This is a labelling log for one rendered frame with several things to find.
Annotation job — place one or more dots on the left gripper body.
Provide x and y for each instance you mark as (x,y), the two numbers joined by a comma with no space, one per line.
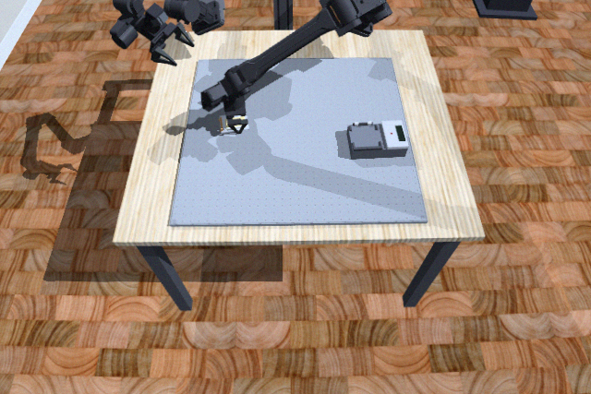
(240,109)

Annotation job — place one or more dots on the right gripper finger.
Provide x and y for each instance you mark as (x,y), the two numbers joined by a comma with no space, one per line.
(178,35)
(158,52)

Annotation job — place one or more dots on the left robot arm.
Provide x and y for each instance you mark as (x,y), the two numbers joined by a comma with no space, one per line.
(353,15)

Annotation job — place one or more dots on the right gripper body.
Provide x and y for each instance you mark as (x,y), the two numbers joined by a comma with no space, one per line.
(162,36)

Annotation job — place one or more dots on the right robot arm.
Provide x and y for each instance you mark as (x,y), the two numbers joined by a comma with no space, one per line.
(200,14)

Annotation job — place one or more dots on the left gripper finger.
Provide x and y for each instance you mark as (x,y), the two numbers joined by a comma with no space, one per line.
(244,124)

